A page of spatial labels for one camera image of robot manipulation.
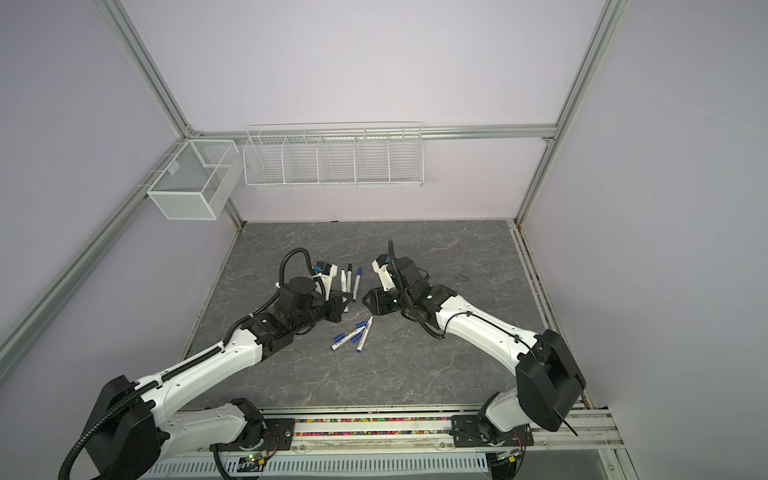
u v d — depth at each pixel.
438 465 1.58
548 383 0.42
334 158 1.08
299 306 0.62
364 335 0.90
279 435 0.74
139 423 0.39
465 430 0.74
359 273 1.05
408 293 0.62
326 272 0.71
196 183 0.97
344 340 0.89
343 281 0.77
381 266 0.73
